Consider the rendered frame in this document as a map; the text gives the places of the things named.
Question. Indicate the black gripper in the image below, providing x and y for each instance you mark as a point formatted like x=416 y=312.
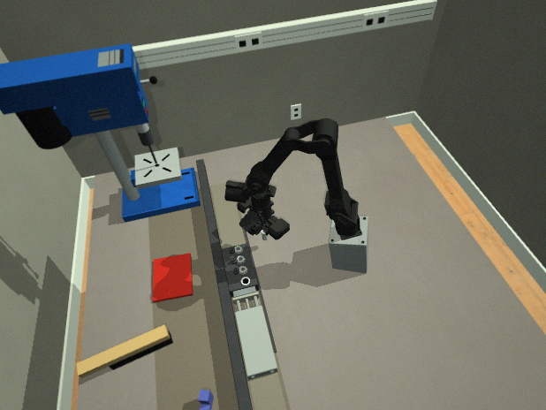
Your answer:
x=274 y=227

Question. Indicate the blue drill press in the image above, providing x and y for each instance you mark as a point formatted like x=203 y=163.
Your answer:
x=30 y=87

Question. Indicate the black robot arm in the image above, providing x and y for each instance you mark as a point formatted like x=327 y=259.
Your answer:
x=340 y=207

